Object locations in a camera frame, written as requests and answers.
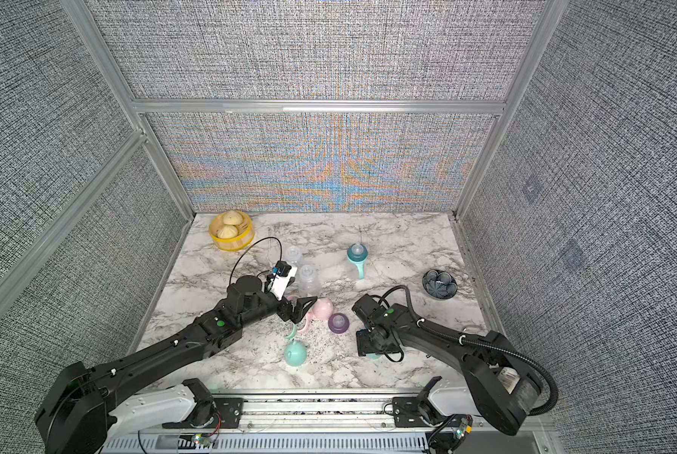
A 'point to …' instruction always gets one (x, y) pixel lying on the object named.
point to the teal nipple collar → (357, 253)
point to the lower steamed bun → (228, 232)
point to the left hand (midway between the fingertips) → (309, 287)
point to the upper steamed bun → (232, 218)
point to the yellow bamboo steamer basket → (246, 232)
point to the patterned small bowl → (440, 284)
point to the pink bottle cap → (322, 308)
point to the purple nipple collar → (338, 323)
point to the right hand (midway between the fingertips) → (369, 341)
